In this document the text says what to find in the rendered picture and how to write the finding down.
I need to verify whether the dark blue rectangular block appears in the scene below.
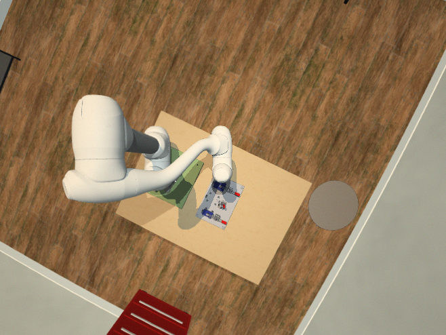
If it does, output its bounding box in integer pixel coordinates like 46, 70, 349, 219
202, 209, 213, 216
213, 181, 226, 192

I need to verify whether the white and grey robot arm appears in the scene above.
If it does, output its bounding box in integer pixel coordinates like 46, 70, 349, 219
62, 95, 232, 203

